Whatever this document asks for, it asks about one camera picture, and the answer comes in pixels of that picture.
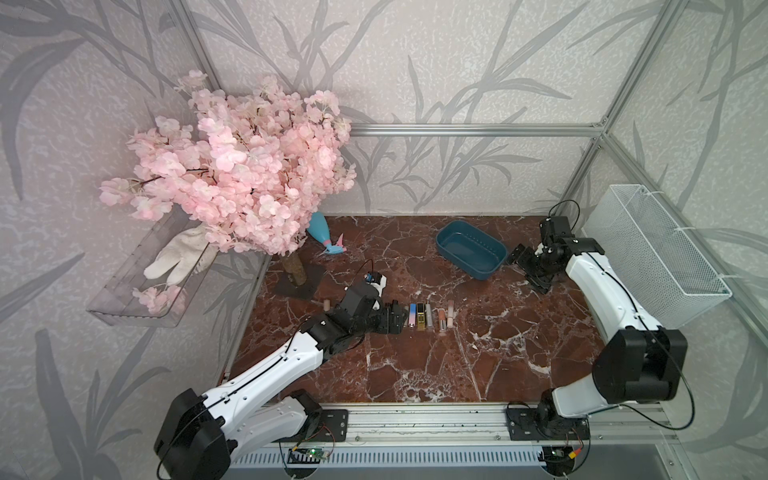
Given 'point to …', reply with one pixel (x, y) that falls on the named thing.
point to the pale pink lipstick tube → (450, 313)
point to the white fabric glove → (191, 251)
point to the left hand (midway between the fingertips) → (395, 312)
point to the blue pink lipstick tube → (412, 314)
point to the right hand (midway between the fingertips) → (511, 268)
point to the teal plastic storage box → (470, 249)
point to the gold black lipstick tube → (421, 317)
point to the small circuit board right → (558, 460)
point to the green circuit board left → (309, 455)
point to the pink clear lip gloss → (442, 319)
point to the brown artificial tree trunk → (293, 265)
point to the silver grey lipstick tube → (429, 315)
